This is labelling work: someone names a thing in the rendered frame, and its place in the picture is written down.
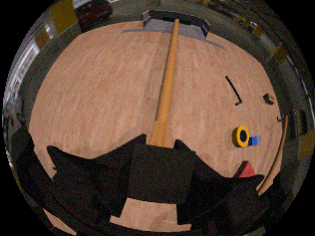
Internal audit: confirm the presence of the red flat block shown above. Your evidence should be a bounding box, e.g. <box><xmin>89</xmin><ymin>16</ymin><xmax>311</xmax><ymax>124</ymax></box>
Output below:
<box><xmin>233</xmin><ymin>159</ymin><xmax>255</xmax><ymax>178</ymax></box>

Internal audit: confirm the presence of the yellow tape roll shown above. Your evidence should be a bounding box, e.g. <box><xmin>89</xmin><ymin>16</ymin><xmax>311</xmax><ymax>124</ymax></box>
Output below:
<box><xmin>231</xmin><ymin>125</ymin><xmax>249</xmax><ymax>148</ymax></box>

